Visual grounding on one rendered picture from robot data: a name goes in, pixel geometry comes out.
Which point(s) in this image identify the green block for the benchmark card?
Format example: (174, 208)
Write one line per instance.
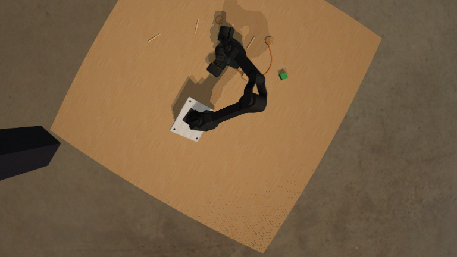
(283, 76)

